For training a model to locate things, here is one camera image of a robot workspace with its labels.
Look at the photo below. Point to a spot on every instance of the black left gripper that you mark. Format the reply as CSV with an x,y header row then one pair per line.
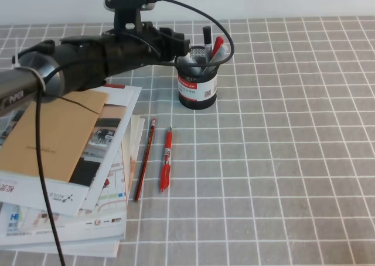
x,y
129,49

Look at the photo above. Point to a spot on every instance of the black cap whiteboard marker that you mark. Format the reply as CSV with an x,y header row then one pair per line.
x,y
187,59

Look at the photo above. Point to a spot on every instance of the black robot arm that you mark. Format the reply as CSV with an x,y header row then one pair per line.
x,y
81,63

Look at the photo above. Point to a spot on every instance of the black mesh pen holder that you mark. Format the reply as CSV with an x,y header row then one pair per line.
x,y
196,92

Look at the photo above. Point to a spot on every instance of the red gel pen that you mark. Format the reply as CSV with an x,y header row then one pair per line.
x,y
166,169

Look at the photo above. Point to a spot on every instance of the red black pencil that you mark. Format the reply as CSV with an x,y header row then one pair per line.
x,y
145,158

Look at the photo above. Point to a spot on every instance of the black cap white marker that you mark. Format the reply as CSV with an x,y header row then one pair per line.
x,y
207,37

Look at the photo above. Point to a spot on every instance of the tan kraft notebook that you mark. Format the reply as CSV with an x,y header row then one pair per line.
x,y
65,126

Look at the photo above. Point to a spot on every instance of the clear silver paint marker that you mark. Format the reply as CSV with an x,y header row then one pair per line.
x,y
219,55

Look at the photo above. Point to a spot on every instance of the red cap marker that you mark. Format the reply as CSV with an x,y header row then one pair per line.
x,y
217,45

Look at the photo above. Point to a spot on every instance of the white zip tie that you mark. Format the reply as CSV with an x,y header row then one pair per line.
x,y
16,65

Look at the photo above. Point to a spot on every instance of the map leaflet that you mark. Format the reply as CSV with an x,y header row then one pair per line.
x,y
117,186

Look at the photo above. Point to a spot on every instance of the white Agilex brochure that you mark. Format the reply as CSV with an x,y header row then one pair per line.
x,y
85,185

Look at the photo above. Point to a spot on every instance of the white bottom booklet stack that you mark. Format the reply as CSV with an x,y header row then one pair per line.
x,y
98,235

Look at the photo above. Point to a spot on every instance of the grey checked tablecloth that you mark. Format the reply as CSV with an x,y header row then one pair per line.
x,y
279,170

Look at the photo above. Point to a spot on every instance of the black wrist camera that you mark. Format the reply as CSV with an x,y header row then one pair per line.
x,y
127,16

